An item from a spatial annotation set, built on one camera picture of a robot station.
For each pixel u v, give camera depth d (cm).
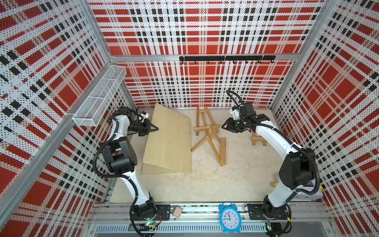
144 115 86
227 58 89
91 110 91
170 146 93
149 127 84
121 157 53
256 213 73
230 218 70
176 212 73
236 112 80
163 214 74
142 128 80
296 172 46
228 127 78
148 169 89
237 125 74
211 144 80
